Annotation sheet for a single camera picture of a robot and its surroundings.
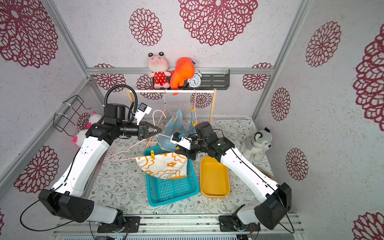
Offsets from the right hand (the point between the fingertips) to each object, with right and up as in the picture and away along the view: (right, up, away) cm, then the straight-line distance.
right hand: (177, 146), depth 71 cm
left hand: (-8, +7, -4) cm, 11 cm away
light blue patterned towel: (-4, +12, +23) cm, 27 cm away
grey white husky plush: (+45, -3, +18) cm, 49 cm away
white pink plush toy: (-55, +16, +24) cm, 62 cm away
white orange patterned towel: (-7, -11, +6) cm, 14 cm away
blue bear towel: (+7, +9, +33) cm, 34 cm away
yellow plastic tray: (+21, -21, +18) cm, 35 cm away
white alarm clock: (+9, +37, +19) cm, 43 cm away
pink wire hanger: (-28, +1, +34) cm, 45 cm away
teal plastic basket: (-8, -27, +14) cm, 32 cm away
